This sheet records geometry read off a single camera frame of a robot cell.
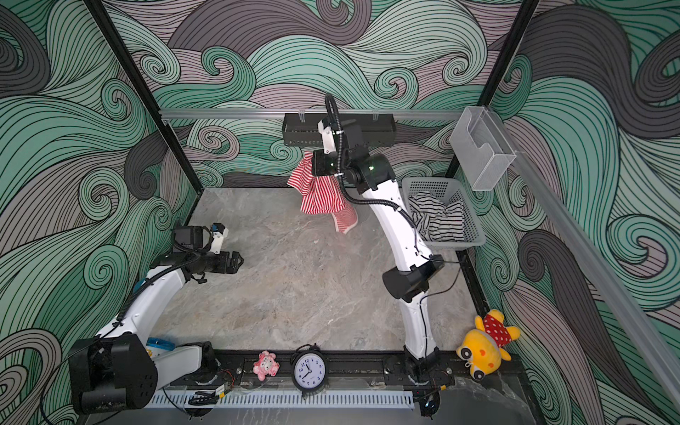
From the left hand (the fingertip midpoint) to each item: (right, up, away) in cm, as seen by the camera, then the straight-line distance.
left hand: (229, 256), depth 85 cm
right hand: (+29, +30, -13) cm, 44 cm away
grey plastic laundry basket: (+85, +23, +28) cm, 92 cm away
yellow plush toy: (+76, -22, -15) cm, 80 cm away
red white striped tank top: (+31, +20, -1) cm, 37 cm away
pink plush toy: (+16, -27, -14) cm, 35 cm away
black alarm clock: (+28, -29, -14) cm, 42 cm away
